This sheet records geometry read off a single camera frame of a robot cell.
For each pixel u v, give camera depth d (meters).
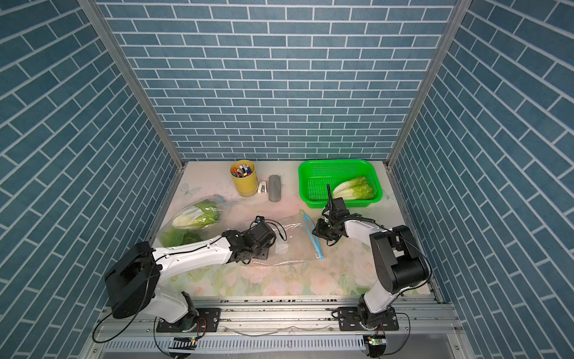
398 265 0.47
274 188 1.08
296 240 0.91
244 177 0.97
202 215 0.87
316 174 1.12
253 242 0.65
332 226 0.71
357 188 0.99
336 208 0.77
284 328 0.73
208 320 0.73
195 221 0.88
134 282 0.43
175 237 0.82
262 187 1.08
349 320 0.73
